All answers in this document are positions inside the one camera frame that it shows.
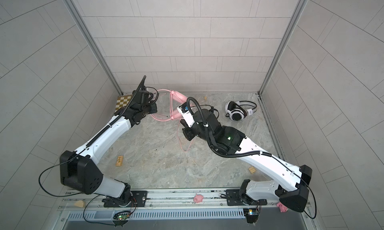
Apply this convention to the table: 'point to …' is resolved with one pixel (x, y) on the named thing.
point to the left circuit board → (121, 215)
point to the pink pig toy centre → (198, 198)
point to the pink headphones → (177, 99)
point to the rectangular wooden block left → (119, 161)
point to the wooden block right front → (251, 169)
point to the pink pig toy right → (283, 208)
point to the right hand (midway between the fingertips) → (180, 122)
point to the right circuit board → (252, 215)
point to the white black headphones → (237, 110)
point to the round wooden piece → (79, 203)
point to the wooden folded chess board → (122, 101)
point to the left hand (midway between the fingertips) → (157, 101)
